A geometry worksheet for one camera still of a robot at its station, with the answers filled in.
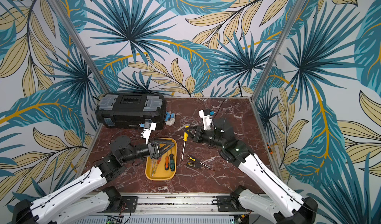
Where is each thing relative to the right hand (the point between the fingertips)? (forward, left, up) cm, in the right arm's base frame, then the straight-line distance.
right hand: (185, 130), depth 65 cm
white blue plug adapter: (+28, +12, -28) cm, 41 cm away
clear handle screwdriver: (-3, +19, -29) cm, 35 cm away
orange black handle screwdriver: (-4, +11, -28) cm, 30 cm away
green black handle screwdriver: (-4, +8, -29) cm, 30 cm away
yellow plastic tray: (-6, +13, -29) cm, 32 cm away
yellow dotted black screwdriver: (-5, -4, -28) cm, 29 cm away
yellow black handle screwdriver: (-2, -6, -29) cm, 30 cm away
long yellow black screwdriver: (-3, 0, -2) cm, 3 cm away
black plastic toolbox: (+23, +33, -13) cm, 43 cm away
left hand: (-7, +6, -2) cm, 9 cm away
